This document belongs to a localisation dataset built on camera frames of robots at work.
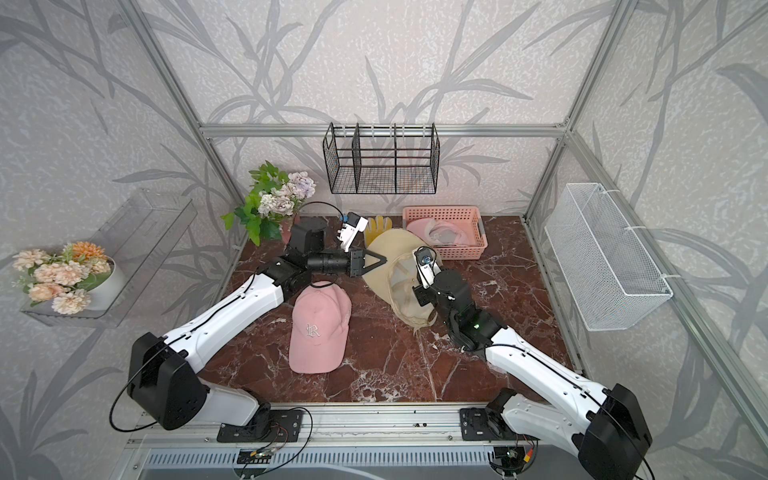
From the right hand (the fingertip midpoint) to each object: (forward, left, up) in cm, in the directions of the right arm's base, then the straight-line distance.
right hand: (421, 263), depth 77 cm
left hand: (-3, +9, +5) cm, 11 cm away
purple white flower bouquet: (+18, +41, +7) cm, 45 cm away
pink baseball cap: (+29, -9, -21) cm, 37 cm away
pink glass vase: (+16, +40, -2) cm, 43 cm away
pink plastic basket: (+37, -20, -21) cm, 47 cm away
